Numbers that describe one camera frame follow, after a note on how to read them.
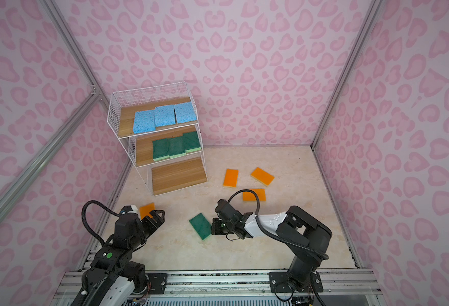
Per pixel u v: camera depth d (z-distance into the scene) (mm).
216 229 766
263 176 1068
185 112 750
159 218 719
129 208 714
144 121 707
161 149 841
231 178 1054
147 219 694
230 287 730
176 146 845
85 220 549
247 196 952
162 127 708
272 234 464
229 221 678
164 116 735
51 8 681
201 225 862
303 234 473
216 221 780
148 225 692
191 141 859
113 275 520
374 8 692
